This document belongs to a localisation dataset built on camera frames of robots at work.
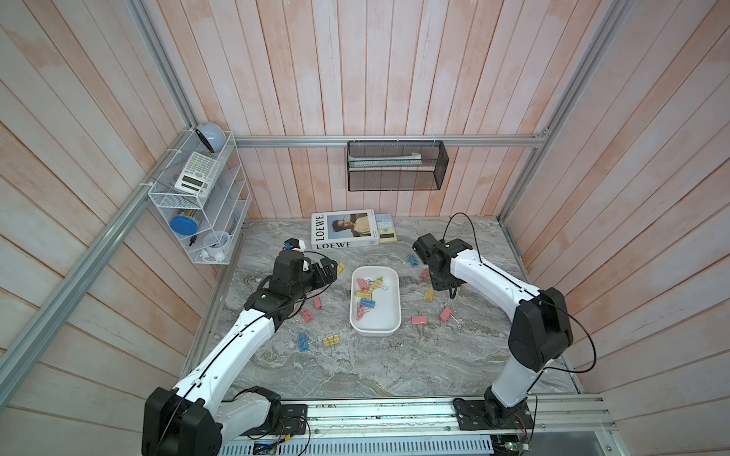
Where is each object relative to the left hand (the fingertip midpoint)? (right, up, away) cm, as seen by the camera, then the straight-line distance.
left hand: (325, 271), depth 81 cm
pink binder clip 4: (-4, -12, +13) cm, 19 cm away
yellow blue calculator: (+21, +14, +35) cm, 43 cm away
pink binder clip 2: (+38, -16, +12) cm, 43 cm away
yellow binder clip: (+34, -10, +15) cm, 38 cm away
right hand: (+39, -3, +7) cm, 40 cm away
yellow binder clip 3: (+3, -1, +23) cm, 24 cm away
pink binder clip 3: (-7, -16, +12) cm, 21 cm away
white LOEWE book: (+3, +14, +31) cm, 34 cm away
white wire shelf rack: (-31, +17, +1) cm, 36 cm away
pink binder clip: (+29, -17, +10) cm, 35 cm away
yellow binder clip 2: (+1, -22, +5) cm, 22 cm away
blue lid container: (-38, +13, -4) cm, 41 cm away
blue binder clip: (-7, -22, +5) cm, 24 cm away
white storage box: (+16, -13, +15) cm, 25 cm away
